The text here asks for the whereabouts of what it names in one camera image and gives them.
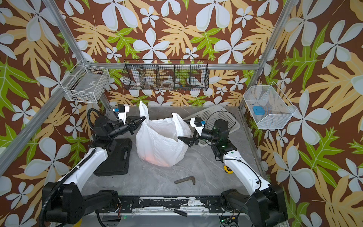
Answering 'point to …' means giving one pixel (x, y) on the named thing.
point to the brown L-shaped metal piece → (187, 178)
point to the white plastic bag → (157, 141)
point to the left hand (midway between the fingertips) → (144, 116)
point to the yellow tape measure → (228, 170)
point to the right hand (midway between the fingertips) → (182, 129)
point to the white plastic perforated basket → (210, 116)
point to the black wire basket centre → (178, 74)
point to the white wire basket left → (85, 83)
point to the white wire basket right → (269, 108)
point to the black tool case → (117, 161)
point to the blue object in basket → (258, 110)
